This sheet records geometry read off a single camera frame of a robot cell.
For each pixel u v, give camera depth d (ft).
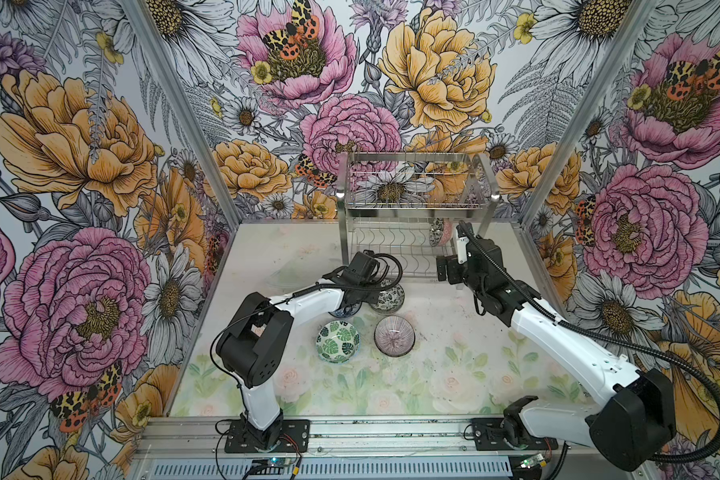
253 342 1.57
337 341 2.86
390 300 3.17
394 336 2.92
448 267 2.43
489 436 2.40
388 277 2.59
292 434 2.44
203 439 2.49
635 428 1.28
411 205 4.02
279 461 2.34
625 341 2.60
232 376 1.66
